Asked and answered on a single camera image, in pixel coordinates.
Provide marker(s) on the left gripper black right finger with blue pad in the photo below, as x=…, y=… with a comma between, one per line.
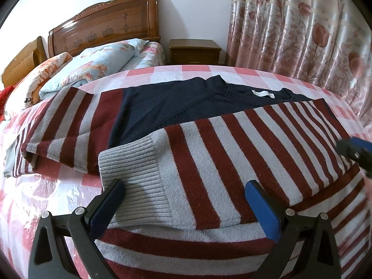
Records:
x=318, y=258

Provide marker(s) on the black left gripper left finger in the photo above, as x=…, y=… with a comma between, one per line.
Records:
x=50, y=257

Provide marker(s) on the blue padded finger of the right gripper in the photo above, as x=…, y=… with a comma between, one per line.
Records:
x=359, y=144

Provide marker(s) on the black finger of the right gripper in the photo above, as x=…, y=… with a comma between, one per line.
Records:
x=344, y=148

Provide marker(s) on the red grey navy striped sweater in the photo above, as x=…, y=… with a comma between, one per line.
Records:
x=185, y=150

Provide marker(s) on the pink checkered plastic bed cover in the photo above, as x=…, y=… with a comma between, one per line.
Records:
x=62, y=189

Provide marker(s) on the pink floral curtain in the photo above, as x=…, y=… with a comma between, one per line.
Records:
x=326, y=43

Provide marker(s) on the orange floral pillow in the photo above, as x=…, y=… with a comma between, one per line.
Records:
x=25, y=94

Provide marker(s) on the red fringed blanket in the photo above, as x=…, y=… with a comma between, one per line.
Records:
x=4, y=95

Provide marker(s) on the light wooden headboard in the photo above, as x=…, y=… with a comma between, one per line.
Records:
x=32, y=55

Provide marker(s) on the dark wooden nightstand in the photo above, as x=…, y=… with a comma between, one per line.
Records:
x=194, y=52

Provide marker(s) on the light blue floral folded quilt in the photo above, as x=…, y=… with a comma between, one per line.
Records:
x=92, y=64

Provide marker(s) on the brown carved wooden headboard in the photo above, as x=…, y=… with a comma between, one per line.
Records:
x=106, y=22

